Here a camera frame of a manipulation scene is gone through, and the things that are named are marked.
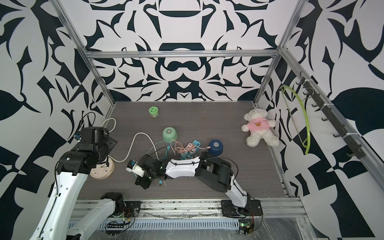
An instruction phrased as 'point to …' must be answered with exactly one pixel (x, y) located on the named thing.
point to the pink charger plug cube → (189, 146)
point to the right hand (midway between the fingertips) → (136, 178)
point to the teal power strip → (186, 155)
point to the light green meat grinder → (169, 133)
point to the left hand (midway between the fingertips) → (108, 139)
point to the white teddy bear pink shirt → (259, 127)
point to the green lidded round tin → (153, 111)
